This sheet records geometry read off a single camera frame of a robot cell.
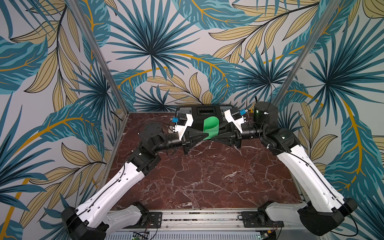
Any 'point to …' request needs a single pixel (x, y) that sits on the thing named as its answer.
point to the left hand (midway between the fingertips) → (206, 137)
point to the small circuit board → (137, 238)
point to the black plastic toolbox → (200, 113)
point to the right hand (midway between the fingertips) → (211, 133)
